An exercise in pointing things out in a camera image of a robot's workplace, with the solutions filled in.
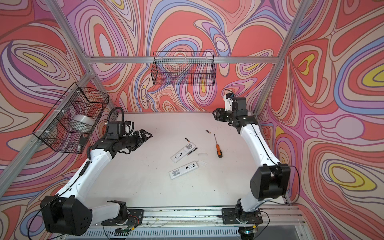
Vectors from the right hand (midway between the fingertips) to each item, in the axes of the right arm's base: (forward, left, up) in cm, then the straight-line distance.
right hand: (218, 115), depth 83 cm
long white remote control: (-11, +24, -24) cm, 36 cm away
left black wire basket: (-10, +75, +6) cm, 76 cm away
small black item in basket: (-14, +71, -1) cm, 72 cm away
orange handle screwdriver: (-9, -2, -24) cm, 26 cm away
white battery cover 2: (-16, +10, -25) cm, 31 cm away
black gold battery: (+8, +3, -25) cm, 27 cm away
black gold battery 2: (+2, +19, -26) cm, 32 cm away
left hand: (-10, +39, -4) cm, 40 cm away
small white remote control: (-22, +24, -24) cm, 40 cm away
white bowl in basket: (-6, +69, +7) cm, 69 cm away
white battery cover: (-10, +9, -26) cm, 29 cm away
